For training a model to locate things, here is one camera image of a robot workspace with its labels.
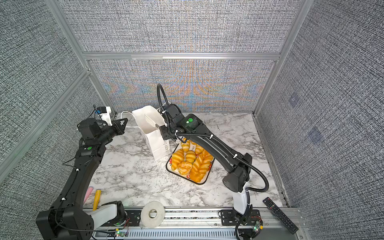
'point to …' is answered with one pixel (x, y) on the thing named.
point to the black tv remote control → (279, 216)
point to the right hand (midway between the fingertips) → (165, 130)
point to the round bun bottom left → (184, 168)
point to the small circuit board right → (256, 226)
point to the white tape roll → (149, 222)
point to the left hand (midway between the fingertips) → (127, 119)
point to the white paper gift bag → (149, 120)
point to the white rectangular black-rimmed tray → (192, 148)
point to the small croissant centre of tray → (190, 156)
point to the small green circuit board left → (120, 234)
